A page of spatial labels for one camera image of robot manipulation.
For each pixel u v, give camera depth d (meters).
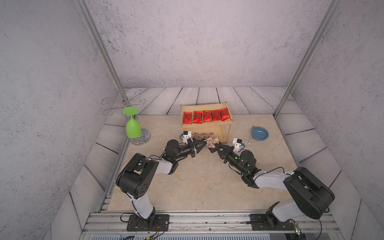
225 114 0.89
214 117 0.89
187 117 0.89
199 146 0.80
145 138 1.11
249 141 1.04
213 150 0.79
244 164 0.65
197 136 1.05
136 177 0.49
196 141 0.80
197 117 0.89
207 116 0.89
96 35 0.79
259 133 1.08
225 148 0.77
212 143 0.81
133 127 0.83
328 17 0.73
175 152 0.72
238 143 0.79
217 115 0.90
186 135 0.83
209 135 1.07
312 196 0.44
